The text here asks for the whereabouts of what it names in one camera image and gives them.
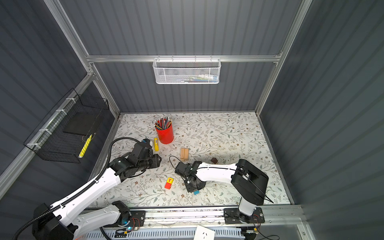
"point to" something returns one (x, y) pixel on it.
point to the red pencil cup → (166, 136)
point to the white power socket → (204, 233)
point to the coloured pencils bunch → (162, 123)
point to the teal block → (196, 192)
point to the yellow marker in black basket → (85, 146)
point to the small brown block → (214, 160)
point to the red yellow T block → (168, 184)
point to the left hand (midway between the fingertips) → (159, 159)
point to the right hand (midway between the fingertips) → (193, 189)
